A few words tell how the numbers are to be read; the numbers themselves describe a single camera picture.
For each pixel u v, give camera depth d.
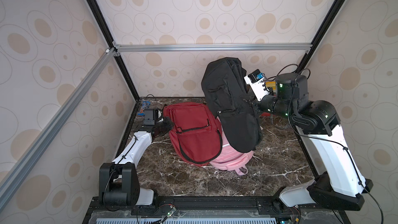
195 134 0.90
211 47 0.90
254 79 0.45
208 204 0.77
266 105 0.49
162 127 0.74
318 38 0.86
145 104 1.15
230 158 0.85
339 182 0.38
